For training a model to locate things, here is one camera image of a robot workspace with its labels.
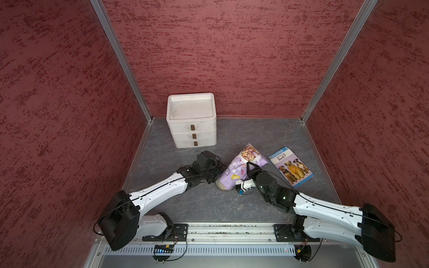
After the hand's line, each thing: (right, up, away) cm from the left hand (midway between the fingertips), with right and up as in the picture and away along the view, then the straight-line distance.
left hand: (225, 172), depth 80 cm
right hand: (+12, +6, -1) cm, 14 cm away
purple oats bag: (+6, +2, -3) cm, 7 cm away
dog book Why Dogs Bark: (+40, -3, +13) cm, 42 cm away
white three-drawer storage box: (-17, +28, +8) cm, 34 cm away
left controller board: (-28, -32, -8) cm, 43 cm away
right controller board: (+34, -33, -9) cm, 48 cm away
